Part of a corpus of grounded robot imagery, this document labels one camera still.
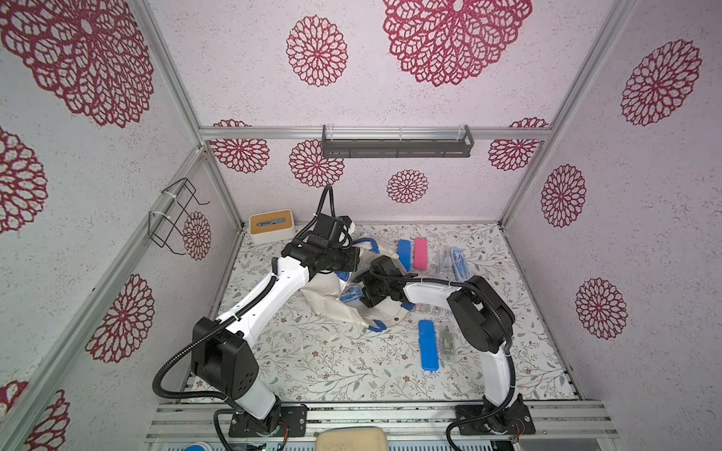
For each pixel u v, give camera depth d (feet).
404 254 3.63
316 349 2.87
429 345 2.85
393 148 2.86
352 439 2.26
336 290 2.42
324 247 1.98
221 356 1.38
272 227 3.71
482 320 1.74
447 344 2.81
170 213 2.53
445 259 3.58
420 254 3.63
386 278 2.55
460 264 3.48
